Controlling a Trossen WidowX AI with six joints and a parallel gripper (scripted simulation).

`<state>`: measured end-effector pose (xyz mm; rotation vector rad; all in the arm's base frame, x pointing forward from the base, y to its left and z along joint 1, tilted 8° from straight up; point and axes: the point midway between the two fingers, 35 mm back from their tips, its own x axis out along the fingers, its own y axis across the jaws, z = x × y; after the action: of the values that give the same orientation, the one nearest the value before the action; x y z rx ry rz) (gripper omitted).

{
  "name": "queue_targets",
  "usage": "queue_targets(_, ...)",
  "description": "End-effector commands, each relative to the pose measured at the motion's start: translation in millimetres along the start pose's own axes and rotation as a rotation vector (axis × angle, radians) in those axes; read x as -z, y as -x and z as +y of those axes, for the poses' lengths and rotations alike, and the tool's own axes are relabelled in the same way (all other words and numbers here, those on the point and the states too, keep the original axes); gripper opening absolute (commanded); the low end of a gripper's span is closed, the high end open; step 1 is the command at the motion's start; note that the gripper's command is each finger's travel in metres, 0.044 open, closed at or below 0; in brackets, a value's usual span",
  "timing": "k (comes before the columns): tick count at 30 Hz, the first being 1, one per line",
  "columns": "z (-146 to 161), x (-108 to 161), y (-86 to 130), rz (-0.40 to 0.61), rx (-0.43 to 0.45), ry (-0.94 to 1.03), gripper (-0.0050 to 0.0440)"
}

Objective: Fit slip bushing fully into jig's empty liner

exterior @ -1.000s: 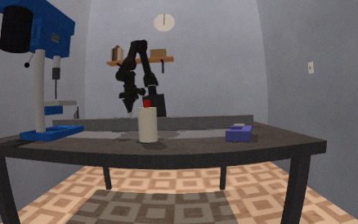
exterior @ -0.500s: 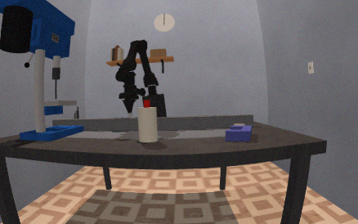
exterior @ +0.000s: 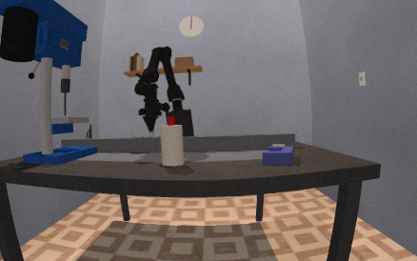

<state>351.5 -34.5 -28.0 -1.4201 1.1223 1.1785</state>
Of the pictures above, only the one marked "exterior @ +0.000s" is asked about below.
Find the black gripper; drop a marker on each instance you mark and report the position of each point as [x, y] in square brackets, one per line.
[150, 119]

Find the blue drill press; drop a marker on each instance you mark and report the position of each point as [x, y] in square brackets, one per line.
[58, 44]

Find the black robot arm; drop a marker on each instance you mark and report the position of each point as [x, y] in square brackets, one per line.
[151, 75]

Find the white bottle with red cap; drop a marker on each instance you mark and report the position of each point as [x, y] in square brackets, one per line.
[172, 143]

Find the blue block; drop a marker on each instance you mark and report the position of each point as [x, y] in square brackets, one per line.
[278, 155]

